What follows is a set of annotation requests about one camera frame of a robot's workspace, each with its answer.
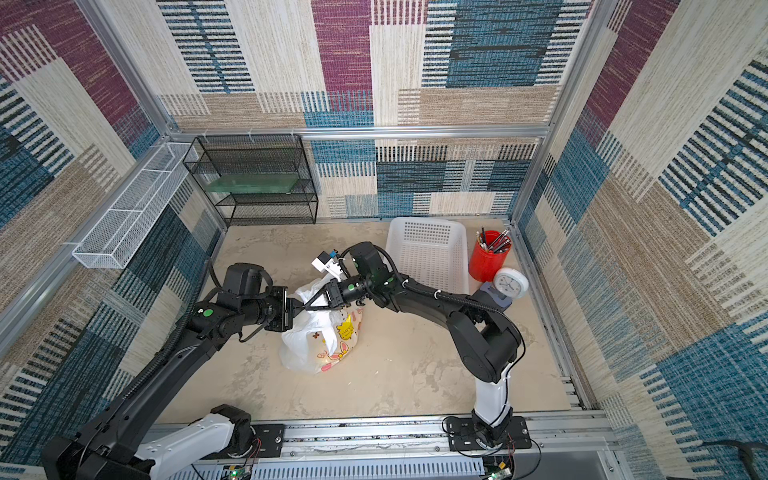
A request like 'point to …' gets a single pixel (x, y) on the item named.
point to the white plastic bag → (319, 336)
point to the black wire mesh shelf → (258, 154)
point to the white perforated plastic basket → (430, 252)
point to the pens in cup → (500, 243)
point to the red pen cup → (485, 265)
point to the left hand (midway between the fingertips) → (314, 296)
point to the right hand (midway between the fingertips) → (313, 309)
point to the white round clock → (511, 283)
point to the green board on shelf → (253, 184)
